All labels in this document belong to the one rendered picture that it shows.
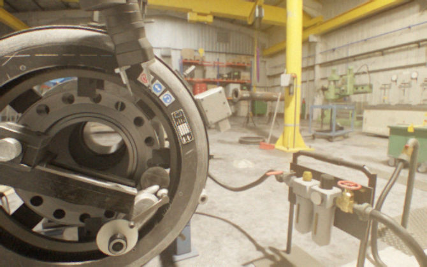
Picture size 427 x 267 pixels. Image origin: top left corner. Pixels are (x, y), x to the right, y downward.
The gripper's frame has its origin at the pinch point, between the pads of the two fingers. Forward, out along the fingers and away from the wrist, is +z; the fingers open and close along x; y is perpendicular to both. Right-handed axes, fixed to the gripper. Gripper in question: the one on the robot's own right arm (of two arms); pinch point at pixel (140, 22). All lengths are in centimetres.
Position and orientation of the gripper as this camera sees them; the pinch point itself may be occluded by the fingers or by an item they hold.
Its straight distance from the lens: 69.0
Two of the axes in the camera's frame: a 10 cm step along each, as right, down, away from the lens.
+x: -2.6, 0.7, -9.6
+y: -9.6, -0.9, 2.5
